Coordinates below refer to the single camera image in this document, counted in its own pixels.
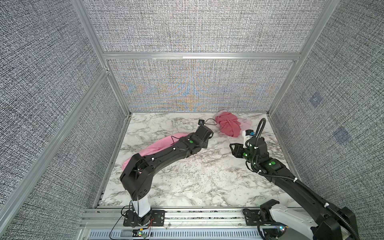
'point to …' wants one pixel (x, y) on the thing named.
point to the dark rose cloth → (229, 124)
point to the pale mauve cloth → (217, 122)
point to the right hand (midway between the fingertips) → (233, 144)
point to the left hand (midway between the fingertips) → (202, 138)
